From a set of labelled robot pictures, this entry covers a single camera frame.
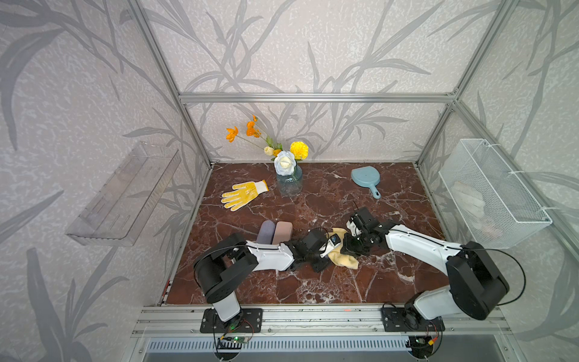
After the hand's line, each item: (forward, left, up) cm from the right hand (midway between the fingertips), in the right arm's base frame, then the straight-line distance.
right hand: (341, 249), depth 86 cm
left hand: (-1, +5, -3) cm, 6 cm away
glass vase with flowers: (+17, +19, +26) cm, 37 cm away
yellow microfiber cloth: (-4, +2, +2) cm, 5 cm away
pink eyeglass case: (+9, +24, -2) cm, 25 cm away
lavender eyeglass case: (+7, +30, 0) cm, 31 cm away
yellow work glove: (+30, +44, -3) cm, 53 cm away
